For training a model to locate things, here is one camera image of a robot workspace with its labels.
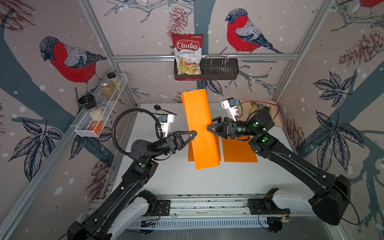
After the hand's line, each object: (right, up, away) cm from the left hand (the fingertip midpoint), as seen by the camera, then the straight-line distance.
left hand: (196, 136), depth 52 cm
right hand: (+4, +2, +2) cm, 5 cm away
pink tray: (+40, +15, +65) cm, 77 cm away
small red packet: (-44, +2, +11) cm, 45 cm away
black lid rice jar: (-47, +8, +15) cm, 50 cm away
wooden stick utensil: (+59, +12, +63) cm, 87 cm away
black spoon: (-31, +14, +65) cm, 74 cm away
